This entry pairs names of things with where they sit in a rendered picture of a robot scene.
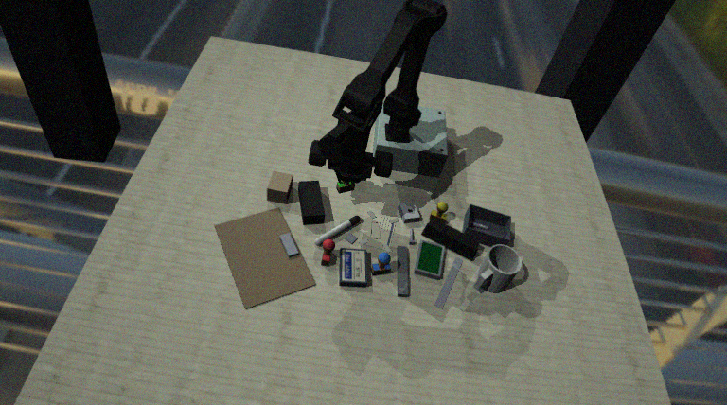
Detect tan cube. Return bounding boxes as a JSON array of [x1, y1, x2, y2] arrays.
[[267, 171, 293, 204]]

